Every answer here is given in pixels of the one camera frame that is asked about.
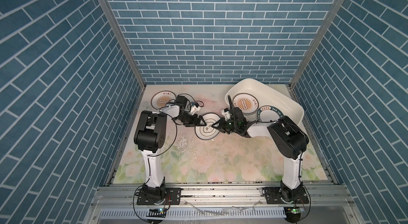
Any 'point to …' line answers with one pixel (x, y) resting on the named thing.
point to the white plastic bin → (265, 96)
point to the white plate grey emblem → (207, 132)
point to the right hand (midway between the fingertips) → (212, 126)
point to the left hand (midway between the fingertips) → (203, 124)
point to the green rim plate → (269, 113)
